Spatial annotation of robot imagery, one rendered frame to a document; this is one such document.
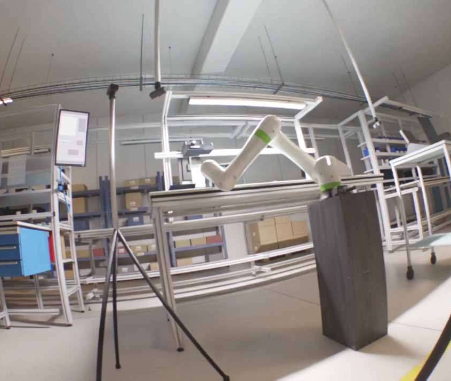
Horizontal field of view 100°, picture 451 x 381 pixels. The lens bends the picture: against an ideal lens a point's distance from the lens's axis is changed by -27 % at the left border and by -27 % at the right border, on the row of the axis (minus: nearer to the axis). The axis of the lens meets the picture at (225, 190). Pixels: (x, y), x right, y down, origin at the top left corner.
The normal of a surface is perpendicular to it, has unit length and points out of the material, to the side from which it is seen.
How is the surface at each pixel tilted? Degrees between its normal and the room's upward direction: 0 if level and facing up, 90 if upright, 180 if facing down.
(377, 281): 90
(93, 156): 90
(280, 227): 90
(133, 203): 90
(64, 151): 101
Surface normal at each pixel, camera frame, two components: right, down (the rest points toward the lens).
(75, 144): 0.68, -0.03
